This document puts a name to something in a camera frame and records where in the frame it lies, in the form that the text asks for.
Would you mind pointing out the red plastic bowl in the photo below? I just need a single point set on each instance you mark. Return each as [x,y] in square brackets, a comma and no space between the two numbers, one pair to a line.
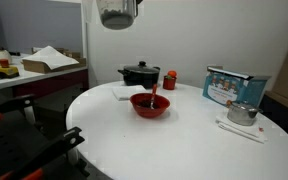
[149,111]

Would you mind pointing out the white folded cloth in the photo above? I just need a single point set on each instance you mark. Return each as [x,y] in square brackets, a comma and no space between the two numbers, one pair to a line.
[125,92]

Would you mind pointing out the dark bean clump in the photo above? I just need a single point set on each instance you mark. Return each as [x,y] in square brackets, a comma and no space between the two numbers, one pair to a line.
[117,20]

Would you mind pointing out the flat brown cardboard box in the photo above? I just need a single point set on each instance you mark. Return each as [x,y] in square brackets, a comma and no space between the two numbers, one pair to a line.
[37,67]

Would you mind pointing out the black glass pot lid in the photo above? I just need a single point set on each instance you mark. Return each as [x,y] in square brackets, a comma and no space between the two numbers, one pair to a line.
[141,68]

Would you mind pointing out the black metal stand frame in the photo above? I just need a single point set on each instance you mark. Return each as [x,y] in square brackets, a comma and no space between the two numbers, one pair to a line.
[14,146]

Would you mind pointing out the yellow emergency stop button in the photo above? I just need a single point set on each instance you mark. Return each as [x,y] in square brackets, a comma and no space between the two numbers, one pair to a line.
[4,70]

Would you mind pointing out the orange toy fruit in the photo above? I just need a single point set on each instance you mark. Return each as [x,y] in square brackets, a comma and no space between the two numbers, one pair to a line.
[172,73]

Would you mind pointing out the white side desk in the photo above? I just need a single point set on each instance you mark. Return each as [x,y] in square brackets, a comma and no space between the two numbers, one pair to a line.
[34,83]

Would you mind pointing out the clear plastic jug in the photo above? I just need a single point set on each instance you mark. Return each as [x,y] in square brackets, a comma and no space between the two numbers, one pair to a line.
[117,6]

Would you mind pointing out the blue printed cardboard box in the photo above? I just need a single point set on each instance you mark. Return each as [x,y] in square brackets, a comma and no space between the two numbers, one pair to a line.
[229,88]

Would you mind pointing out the white paper sheet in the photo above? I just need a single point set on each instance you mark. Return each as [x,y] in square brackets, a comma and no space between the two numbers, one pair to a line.
[50,57]

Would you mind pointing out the black cooking pot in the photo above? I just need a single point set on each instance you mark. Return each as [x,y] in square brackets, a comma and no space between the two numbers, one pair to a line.
[140,79]

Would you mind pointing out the small red cup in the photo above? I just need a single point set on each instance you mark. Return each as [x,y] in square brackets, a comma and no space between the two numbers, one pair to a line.
[169,84]

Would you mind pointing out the small steel pot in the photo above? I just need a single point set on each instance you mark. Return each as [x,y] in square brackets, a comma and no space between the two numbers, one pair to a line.
[242,115]

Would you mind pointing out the grey partition panel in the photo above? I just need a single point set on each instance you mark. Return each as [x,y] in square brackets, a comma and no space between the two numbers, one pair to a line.
[34,23]

